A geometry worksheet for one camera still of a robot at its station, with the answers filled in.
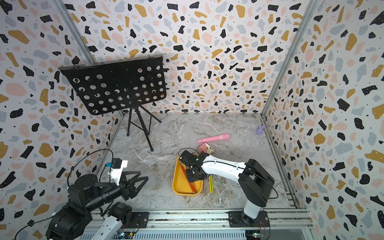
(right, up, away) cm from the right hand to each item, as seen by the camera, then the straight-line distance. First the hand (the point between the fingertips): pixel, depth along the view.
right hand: (191, 178), depth 84 cm
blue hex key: (+15, -3, +4) cm, 16 cm away
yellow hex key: (+11, -4, +2) cm, 11 cm away
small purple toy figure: (+47, +26, +23) cm, 59 cm away
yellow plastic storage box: (-6, -4, +2) cm, 8 cm away
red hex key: (-3, +4, -1) cm, 5 cm away
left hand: (-17, +9, -23) cm, 31 cm away
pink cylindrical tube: (+19, +22, +19) cm, 35 cm away
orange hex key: (+2, -5, 0) cm, 5 cm away
